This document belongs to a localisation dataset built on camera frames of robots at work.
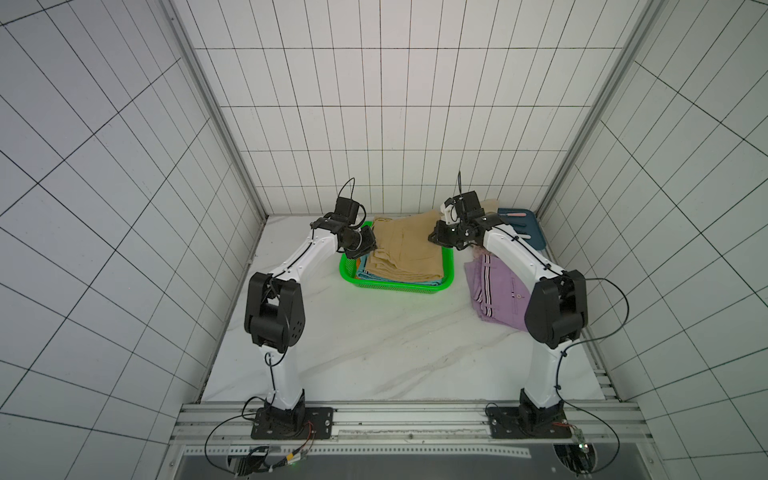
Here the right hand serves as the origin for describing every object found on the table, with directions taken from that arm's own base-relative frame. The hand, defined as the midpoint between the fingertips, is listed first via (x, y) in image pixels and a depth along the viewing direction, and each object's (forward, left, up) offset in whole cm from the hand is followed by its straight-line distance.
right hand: (419, 236), depth 92 cm
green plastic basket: (-7, +23, -11) cm, 27 cm away
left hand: (-5, +14, -2) cm, 15 cm away
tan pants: (-4, +5, -2) cm, 7 cm away
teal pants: (-10, +18, -8) cm, 22 cm away
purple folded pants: (-11, -26, -14) cm, 32 cm away
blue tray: (+24, -44, -17) cm, 53 cm away
